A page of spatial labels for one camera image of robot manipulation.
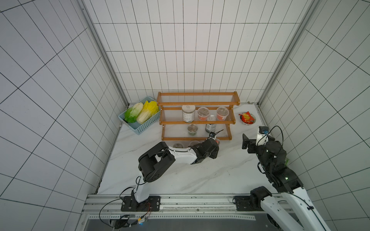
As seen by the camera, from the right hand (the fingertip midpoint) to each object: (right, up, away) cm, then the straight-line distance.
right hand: (247, 133), depth 72 cm
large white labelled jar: (-30, +10, +11) cm, 34 cm away
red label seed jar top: (-27, -9, +18) cm, 34 cm away
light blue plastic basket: (-65, 0, +24) cm, 69 cm away
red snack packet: (+13, +7, +32) cm, 35 cm away
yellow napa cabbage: (-60, +13, +35) cm, 71 cm away
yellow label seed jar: (-36, -10, +18) cm, 42 cm away
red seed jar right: (-9, +10, +16) cm, 21 cm away
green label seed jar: (-27, -1, +24) cm, 36 cm away
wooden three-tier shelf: (-25, +9, +17) cm, 31 cm away
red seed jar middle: (-21, +11, +16) cm, 28 cm away
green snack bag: (+31, -20, +16) cm, 40 cm away
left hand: (-15, -13, +19) cm, 28 cm away
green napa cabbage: (-71, +9, +28) cm, 77 cm away
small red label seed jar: (-11, -8, +19) cm, 23 cm away
